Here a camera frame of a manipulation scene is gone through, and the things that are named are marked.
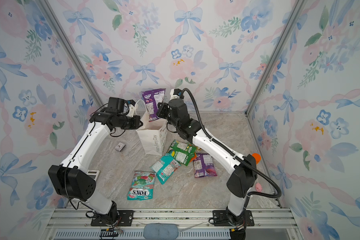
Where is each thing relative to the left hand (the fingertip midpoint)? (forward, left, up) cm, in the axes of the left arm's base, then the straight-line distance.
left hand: (143, 121), depth 80 cm
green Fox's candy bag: (-6, -21, -21) cm, 30 cm away
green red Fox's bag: (-27, +1, -24) cm, 36 cm away
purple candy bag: (-14, -34, -24) cm, 44 cm away
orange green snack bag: (-7, -29, -23) cm, 38 cm away
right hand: (+2, -9, +12) cm, 15 cm away
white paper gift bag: (-6, -6, -4) cm, 9 cm away
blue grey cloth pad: (-47, -12, -23) cm, 53 cm away
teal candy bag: (-16, -11, -23) cm, 30 cm away
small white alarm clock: (-1, +19, -23) cm, 30 cm away
